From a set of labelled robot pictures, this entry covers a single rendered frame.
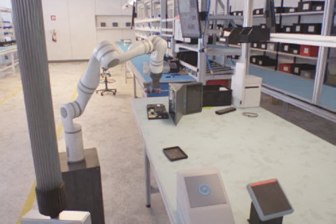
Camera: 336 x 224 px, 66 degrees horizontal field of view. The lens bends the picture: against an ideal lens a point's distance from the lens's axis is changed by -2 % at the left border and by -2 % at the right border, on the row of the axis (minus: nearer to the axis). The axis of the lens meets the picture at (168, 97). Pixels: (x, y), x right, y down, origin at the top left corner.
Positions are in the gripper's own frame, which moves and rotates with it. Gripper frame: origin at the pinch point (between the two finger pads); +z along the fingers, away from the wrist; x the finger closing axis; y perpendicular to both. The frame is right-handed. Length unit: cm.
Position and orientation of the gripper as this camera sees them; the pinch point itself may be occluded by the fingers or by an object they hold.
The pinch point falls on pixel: (150, 92)
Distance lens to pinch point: 162.6
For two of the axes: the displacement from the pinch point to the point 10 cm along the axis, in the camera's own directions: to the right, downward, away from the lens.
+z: -0.8, 7.0, 7.1
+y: 9.9, -0.4, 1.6
